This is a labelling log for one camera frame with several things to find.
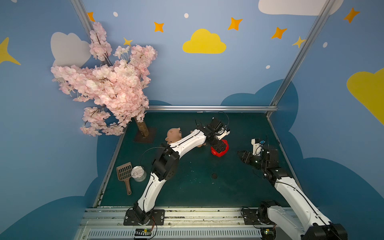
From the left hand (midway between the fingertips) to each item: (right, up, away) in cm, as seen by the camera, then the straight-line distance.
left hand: (220, 141), depth 92 cm
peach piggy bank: (-14, +1, -27) cm, 30 cm away
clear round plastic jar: (-49, -18, -8) cm, 52 cm away
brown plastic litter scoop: (-59, -19, -3) cm, 62 cm away
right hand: (+11, -5, -9) cm, 15 cm away
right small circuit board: (+20, -44, -19) cm, 51 cm away
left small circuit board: (-42, -43, -19) cm, 63 cm away
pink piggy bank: (-30, +3, +4) cm, 30 cm away
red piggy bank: (+2, -8, +2) cm, 9 cm away
